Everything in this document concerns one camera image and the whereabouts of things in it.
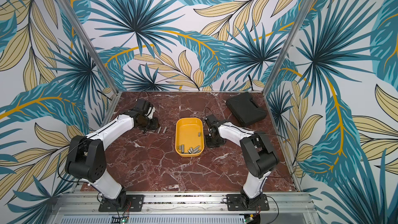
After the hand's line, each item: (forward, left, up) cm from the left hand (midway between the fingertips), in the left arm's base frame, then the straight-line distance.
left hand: (156, 127), depth 90 cm
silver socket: (+3, 0, -7) cm, 8 cm away
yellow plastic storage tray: (-4, -19, -9) cm, 22 cm away
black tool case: (+22, -58, -10) cm, 63 cm away
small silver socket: (+3, -3, -7) cm, 8 cm away
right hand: (-7, -32, -8) cm, 34 cm away
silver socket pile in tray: (-11, -21, -8) cm, 25 cm away
